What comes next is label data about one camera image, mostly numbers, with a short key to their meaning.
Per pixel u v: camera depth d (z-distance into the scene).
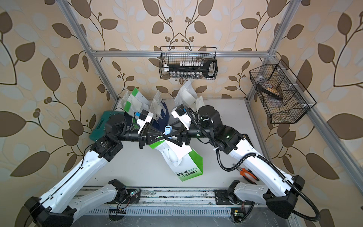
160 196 0.76
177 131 0.50
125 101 0.86
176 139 0.52
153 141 0.57
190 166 0.61
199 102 0.87
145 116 0.51
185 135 0.50
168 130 0.54
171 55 0.91
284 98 0.75
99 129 0.97
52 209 0.38
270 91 0.75
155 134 0.56
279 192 0.38
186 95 0.98
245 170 0.82
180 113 0.50
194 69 0.85
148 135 0.54
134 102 0.90
